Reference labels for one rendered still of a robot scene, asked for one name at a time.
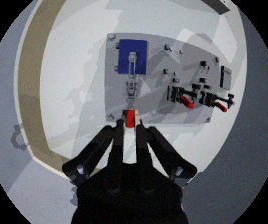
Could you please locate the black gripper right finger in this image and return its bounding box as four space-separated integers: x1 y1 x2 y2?
134 110 197 194

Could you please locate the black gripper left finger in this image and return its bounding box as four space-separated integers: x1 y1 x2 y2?
62 110 126 194

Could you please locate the blue rectangular block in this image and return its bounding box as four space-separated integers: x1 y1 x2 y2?
118 39 147 75

